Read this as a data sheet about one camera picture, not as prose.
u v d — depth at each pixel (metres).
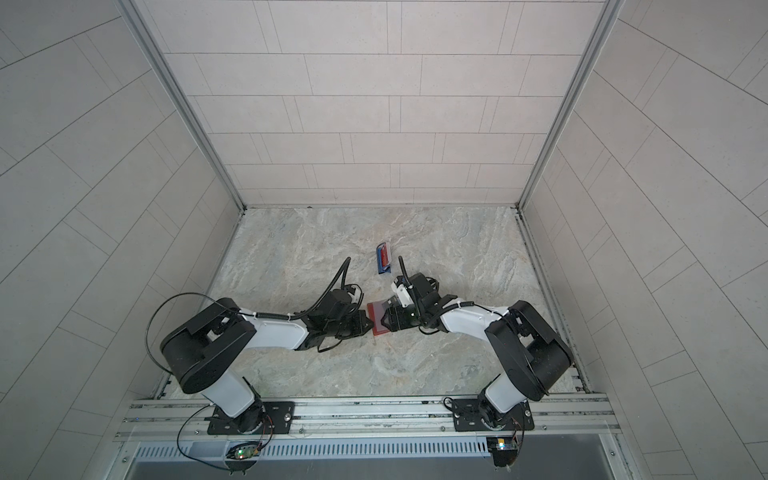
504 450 0.68
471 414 0.71
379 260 1.01
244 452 0.64
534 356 0.44
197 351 0.45
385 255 0.98
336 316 0.71
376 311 0.89
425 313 0.68
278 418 0.71
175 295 0.47
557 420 0.72
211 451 0.69
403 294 0.81
